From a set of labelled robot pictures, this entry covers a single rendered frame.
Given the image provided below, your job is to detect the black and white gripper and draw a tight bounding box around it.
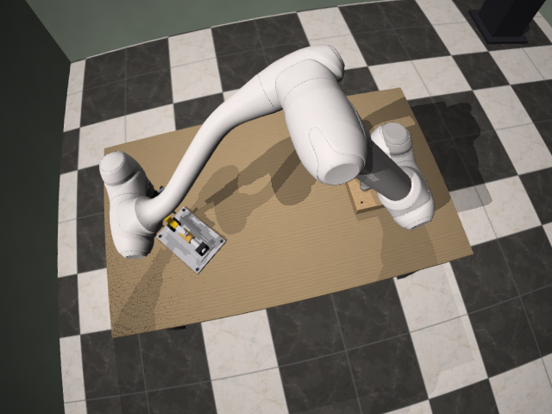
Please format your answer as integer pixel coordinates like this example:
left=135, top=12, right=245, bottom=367
left=152, top=186, right=165, bottom=198

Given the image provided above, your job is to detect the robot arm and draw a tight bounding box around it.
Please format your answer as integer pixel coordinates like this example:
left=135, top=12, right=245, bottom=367
left=99, top=44, right=435, bottom=259

